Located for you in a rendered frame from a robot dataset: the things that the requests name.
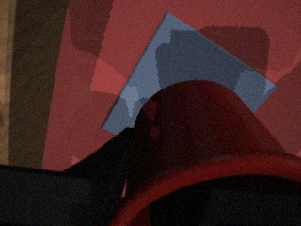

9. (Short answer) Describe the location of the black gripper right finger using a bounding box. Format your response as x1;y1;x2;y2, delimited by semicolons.
149;180;301;226

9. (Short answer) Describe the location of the red cup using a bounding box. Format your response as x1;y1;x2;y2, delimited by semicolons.
106;80;301;226

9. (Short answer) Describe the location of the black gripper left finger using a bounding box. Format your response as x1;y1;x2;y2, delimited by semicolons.
0;127;134;226

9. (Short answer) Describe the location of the brown wooden plank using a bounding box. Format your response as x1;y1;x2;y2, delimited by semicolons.
0;0;69;169

